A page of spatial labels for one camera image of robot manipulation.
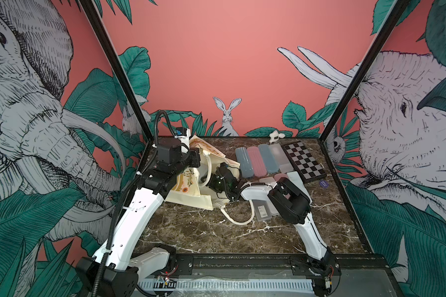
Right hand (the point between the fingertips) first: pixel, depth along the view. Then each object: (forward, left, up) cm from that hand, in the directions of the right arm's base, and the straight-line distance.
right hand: (201, 178), depth 93 cm
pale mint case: (+4, -50, -5) cm, 51 cm away
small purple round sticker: (+3, -67, -9) cm, 68 cm away
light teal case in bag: (+12, -24, -6) cm, 28 cm away
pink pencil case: (+12, -32, -6) cm, 34 cm away
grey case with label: (-14, -30, -5) cm, 34 cm away
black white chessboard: (+16, -58, -6) cm, 61 cm away
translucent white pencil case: (+13, -46, -5) cm, 48 cm away
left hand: (-2, -3, +27) cm, 27 cm away
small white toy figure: (+34, -43, -2) cm, 55 cm away
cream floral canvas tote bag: (-13, +1, +14) cm, 19 cm away
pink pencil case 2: (+6, -42, -7) cm, 43 cm away
